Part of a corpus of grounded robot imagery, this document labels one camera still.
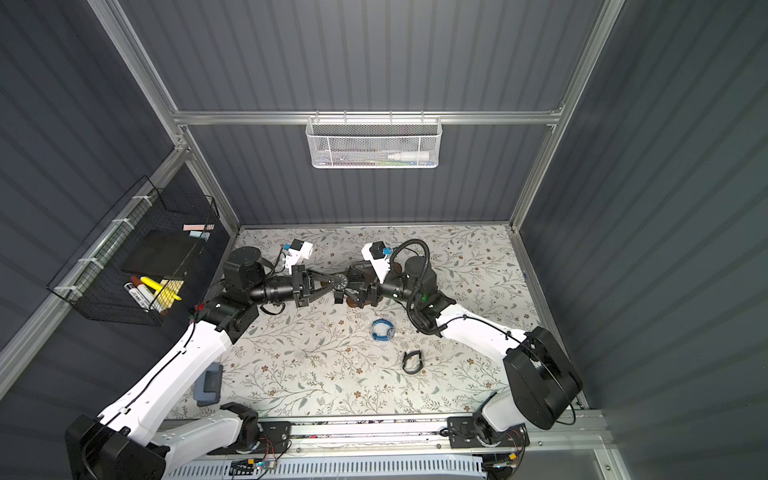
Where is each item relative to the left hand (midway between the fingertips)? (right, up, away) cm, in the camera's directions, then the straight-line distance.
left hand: (338, 291), depth 63 cm
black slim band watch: (+17, -24, +23) cm, 38 cm away
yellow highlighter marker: (-43, 0, +7) cm, 44 cm away
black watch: (0, +1, +3) cm, 3 cm away
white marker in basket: (-48, 0, +5) cm, 48 cm away
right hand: (0, +2, +8) cm, 8 cm away
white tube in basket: (+17, +39, +31) cm, 53 cm away
